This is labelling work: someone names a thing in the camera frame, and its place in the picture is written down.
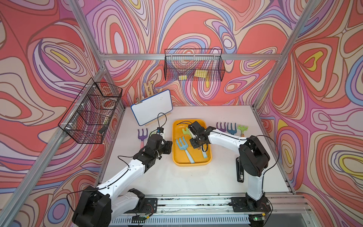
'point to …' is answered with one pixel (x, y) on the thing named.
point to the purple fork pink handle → (221, 129)
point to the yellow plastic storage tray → (183, 154)
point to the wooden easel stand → (149, 92)
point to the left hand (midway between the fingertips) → (170, 142)
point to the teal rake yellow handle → (232, 132)
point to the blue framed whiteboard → (152, 107)
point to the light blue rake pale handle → (204, 154)
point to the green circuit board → (138, 218)
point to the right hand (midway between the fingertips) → (196, 145)
